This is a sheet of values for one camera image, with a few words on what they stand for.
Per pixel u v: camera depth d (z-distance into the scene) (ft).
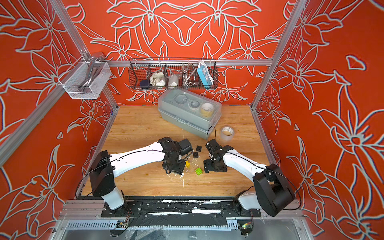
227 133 3.38
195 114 2.94
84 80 2.74
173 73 3.26
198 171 2.70
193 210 2.43
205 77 2.88
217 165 2.39
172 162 2.11
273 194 1.37
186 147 2.07
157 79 3.01
